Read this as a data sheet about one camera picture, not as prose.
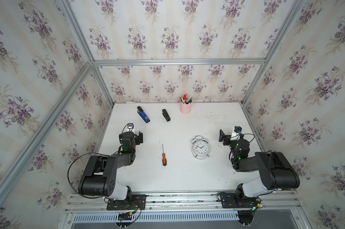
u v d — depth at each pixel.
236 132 0.77
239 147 0.68
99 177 0.44
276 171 0.45
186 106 1.07
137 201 0.73
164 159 0.87
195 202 0.75
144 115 1.08
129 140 0.70
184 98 1.08
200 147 0.90
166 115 1.09
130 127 0.78
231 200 0.73
